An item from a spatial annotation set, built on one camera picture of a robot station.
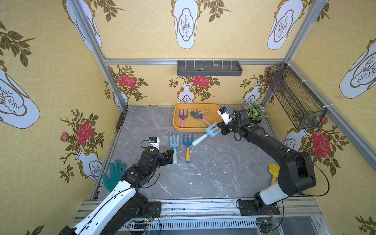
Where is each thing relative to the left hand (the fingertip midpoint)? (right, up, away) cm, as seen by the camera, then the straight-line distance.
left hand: (168, 151), depth 80 cm
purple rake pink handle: (+6, +19, +34) cm, 40 cm away
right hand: (+29, +14, +8) cm, 33 cm away
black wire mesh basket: (+76, +23, +2) cm, 80 cm away
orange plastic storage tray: (+14, +13, +27) cm, 33 cm away
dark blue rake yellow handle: (+11, -2, +15) cm, 19 cm away
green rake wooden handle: (+17, +22, +35) cm, 44 cm away
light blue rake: (+24, +10, +8) cm, 27 cm away
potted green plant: (+54, +22, +12) cm, 59 cm away
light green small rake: (+22, +13, +27) cm, 37 cm away
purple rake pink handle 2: (+20, +20, +34) cm, 44 cm away
